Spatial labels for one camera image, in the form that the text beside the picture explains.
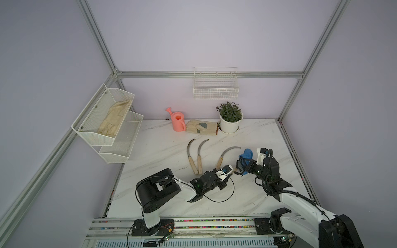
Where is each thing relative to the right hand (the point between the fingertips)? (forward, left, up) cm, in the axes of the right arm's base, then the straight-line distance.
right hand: (244, 161), depth 86 cm
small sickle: (+7, +12, -9) cm, 16 cm away
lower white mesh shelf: (+15, +73, +2) cm, 75 cm away
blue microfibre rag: (+1, -1, +5) cm, 5 cm away
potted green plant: (+31, +5, +7) cm, 32 cm away
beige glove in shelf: (+18, +70, +22) cm, 76 cm away
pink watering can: (+34, +41, +2) cm, 53 cm away
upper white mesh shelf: (+15, +77, +22) cm, 81 cm away
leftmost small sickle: (+4, +30, -8) cm, 32 cm away
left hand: (-6, +9, -2) cm, 11 cm away
